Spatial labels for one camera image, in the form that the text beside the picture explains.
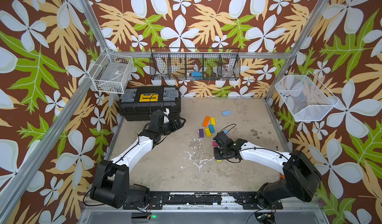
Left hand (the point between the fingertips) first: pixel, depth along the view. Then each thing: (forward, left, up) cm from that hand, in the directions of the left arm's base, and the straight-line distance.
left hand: (181, 120), depth 85 cm
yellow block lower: (+2, -17, -16) cm, 24 cm away
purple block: (+2, -12, -16) cm, 21 cm away
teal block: (+6, -20, -17) cm, 27 cm away
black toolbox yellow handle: (+14, +30, -1) cm, 33 cm away
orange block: (+12, -16, -18) cm, 28 cm away
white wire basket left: (+23, +42, +17) cm, 51 cm away
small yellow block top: (+12, -21, -16) cm, 29 cm away
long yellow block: (-18, -22, -14) cm, 32 cm away
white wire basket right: (+10, -71, +10) cm, 72 cm away
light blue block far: (+20, -32, -17) cm, 42 cm away
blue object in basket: (+28, -9, +11) cm, 31 cm away
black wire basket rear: (+38, -8, +12) cm, 41 cm away
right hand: (-14, -20, -15) cm, 28 cm away
